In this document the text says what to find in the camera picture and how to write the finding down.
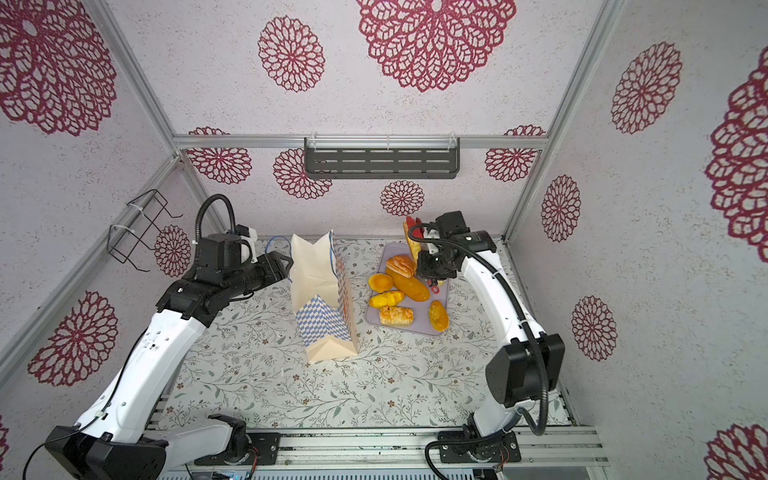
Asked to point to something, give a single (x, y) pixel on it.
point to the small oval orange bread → (438, 316)
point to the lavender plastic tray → (387, 251)
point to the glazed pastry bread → (395, 316)
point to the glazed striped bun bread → (402, 265)
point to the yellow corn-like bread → (414, 245)
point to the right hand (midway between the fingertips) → (420, 266)
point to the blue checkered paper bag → (322, 300)
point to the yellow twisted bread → (386, 299)
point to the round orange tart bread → (380, 283)
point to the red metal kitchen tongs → (418, 228)
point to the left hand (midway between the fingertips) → (285, 269)
